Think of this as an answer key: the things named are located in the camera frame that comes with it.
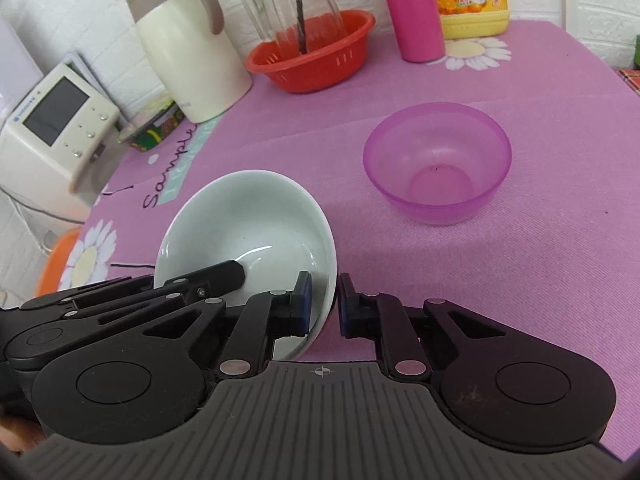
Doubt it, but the white thermos jug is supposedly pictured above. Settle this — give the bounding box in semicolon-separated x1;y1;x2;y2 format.
126;0;252;124

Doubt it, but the pink thermos bottle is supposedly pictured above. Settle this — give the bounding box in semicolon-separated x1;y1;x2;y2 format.
386;0;445;63

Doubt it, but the white ceramic bowl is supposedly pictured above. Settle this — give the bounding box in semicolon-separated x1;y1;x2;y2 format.
154;170;337;360

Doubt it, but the red plastic basket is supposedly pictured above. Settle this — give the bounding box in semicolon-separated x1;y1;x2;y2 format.
245;10;375;94

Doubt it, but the clear glass carafe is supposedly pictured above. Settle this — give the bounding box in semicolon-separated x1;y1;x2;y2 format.
242;0;347;60

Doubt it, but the pink floral tablecloth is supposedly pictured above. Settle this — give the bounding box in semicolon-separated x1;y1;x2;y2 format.
68;21;639;457

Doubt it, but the white water dispenser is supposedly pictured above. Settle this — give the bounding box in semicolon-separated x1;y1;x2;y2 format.
1;53;126;224

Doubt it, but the purple plastic bowl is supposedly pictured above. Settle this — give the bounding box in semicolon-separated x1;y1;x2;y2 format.
362;102;512;226

